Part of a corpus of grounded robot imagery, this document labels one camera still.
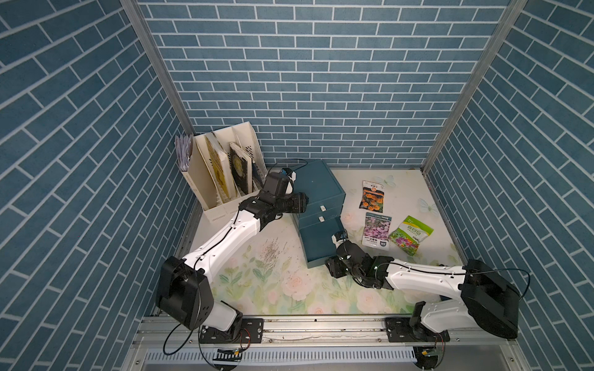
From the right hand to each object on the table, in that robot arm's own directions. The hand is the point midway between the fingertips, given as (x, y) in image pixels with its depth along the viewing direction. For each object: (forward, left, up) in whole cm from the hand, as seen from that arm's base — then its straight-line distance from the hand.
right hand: (330, 263), depth 84 cm
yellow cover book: (+29, +46, +19) cm, 58 cm away
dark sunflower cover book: (+35, +40, +13) cm, 55 cm away
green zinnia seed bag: (+16, -33, -4) cm, 37 cm away
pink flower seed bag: (+17, -20, -4) cm, 26 cm away
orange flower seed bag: (+36, -20, -3) cm, 41 cm away
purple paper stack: (+29, +58, +26) cm, 70 cm away
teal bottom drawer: (+8, +5, 0) cm, 9 cm away
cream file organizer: (+29, +57, +10) cm, 65 cm away
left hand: (+15, +9, +17) cm, 25 cm away
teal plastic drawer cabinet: (+15, +4, +7) cm, 17 cm away
